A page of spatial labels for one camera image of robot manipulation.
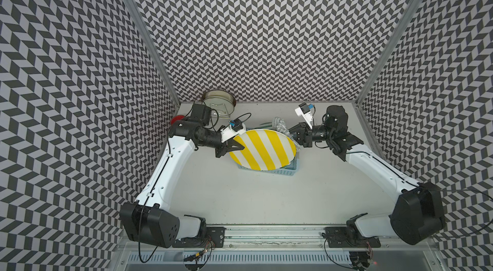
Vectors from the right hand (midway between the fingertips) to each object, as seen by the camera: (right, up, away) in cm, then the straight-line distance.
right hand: (282, 140), depth 68 cm
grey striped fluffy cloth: (-2, +6, -3) cm, 7 cm away
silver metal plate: (-27, +17, +34) cm, 46 cm away
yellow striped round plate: (-6, -4, +2) cm, 8 cm away
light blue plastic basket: (+6, -16, +19) cm, 25 cm away
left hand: (-16, -2, +3) cm, 17 cm away
